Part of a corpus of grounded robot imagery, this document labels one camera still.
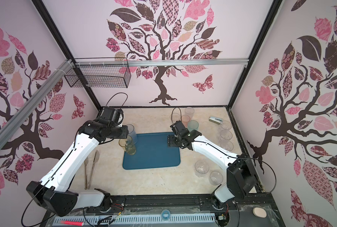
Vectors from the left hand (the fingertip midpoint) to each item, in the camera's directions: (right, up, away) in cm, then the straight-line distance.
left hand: (124, 134), depth 75 cm
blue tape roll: (+23, -41, -5) cm, 47 cm away
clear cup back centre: (+40, +14, +33) cm, 54 cm away
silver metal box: (+62, +7, +35) cm, 72 cm away
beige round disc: (+71, -39, -5) cm, 81 cm away
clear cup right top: (+67, +4, +31) cm, 74 cm away
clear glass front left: (+44, -22, +11) cm, 51 cm away
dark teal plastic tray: (+12, -13, +17) cm, 25 cm away
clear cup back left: (+28, +10, +31) cm, 43 cm away
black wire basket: (-23, +40, +20) cm, 50 cm away
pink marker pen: (-24, -44, -6) cm, 51 cm away
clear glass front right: (+52, -27, +6) cm, 59 cm away
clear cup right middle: (+64, -3, +22) cm, 68 cm away
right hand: (+26, -4, +9) cm, 28 cm away
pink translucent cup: (+36, +9, +29) cm, 47 cm away
